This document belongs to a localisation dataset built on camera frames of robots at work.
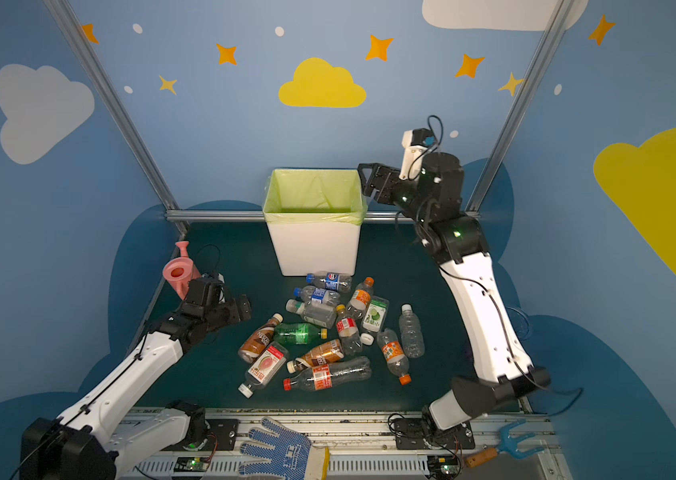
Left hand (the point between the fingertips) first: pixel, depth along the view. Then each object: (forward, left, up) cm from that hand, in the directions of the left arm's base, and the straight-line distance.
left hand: (242, 306), depth 84 cm
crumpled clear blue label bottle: (+14, -26, -7) cm, 31 cm away
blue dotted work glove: (-34, -16, -13) cm, 40 cm away
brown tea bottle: (-6, -4, -8) cm, 11 cm away
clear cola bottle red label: (-16, -26, -8) cm, 32 cm away
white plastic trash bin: (+21, -16, +2) cm, 26 cm away
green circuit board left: (-36, +7, -13) cm, 39 cm away
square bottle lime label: (+3, -39, -10) cm, 41 cm away
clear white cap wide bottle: (+4, -22, -12) cm, 25 cm away
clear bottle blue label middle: (+9, -21, -8) cm, 24 cm away
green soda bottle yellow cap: (-5, -16, -7) cm, 18 cm away
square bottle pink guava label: (-14, -7, -9) cm, 18 cm away
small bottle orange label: (-10, -44, -9) cm, 46 cm away
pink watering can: (+15, +25, -4) cm, 29 cm away
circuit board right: (-36, -53, -13) cm, 66 cm away
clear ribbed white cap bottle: (-4, -49, -7) cm, 50 cm away
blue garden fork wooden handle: (-31, -71, -13) cm, 78 cm away
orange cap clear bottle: (+8, -34, -9) cm, 36 cm away
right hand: (+12, -35, +39) cm, 53 cm away
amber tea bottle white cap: (-11, -22, -8) cm, 26 cm away
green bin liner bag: (+39, -19, +9) cm, 44 cm away
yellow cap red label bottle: (-1, -31, -13) cm, 33 cm away
